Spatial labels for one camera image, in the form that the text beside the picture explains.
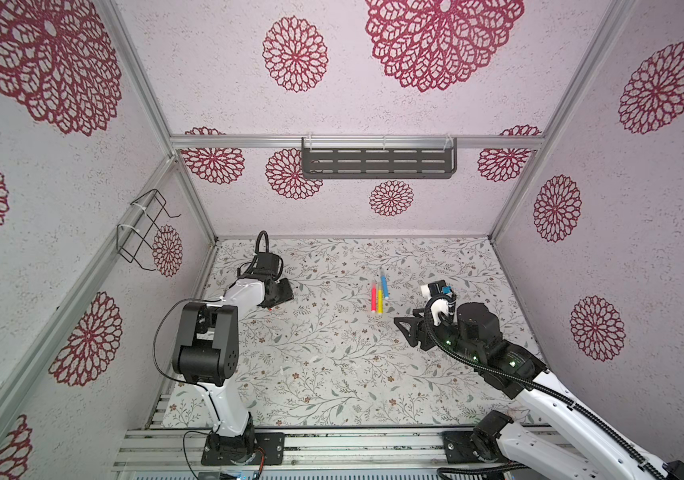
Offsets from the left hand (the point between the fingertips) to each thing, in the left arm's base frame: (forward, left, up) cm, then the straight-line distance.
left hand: (284, 299), depth 99 cm
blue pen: (+7, -35, -4) cm, 36 cm away
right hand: (-18, -34, +21) cm, 44 cm away
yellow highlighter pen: (0, -32, -3) cm, 32 cm away
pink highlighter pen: (+2, -30, -3) cm, 30 cm away
